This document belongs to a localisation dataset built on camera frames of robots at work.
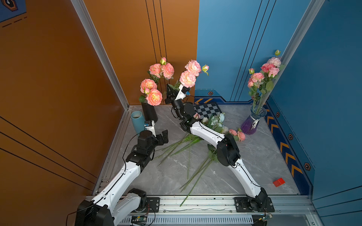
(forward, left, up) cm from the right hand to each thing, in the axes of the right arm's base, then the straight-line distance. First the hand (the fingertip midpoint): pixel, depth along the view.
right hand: (168, 84), depth 76 cm
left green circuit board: (-57, +15, -43) cm, 73 cm away
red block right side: (-40, -60, -36) cm, 81 cm away
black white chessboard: (+15, -26, -36) cm, 47 cm away
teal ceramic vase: (-10, +20, -20) cm, 30 cm away
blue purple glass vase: (-5, -52, -29) cm, 60 cm away
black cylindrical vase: (+6, +17, -28) cm, 33 cm away
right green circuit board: (-56, -49, -40) cm, 84 cm away
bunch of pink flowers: (-22, -17, -40) cm, 49 cm away
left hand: (-15, +5, -21) cm, 26 cm away
